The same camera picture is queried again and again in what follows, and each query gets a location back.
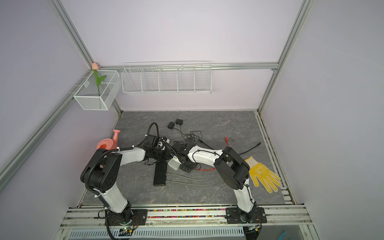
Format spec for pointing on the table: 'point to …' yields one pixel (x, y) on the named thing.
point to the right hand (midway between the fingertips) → (188, 164)
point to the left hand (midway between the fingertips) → (175, 157)
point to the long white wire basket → (167, 77)
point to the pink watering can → (109, 144)
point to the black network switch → (160, 174)
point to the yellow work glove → (270, 180)
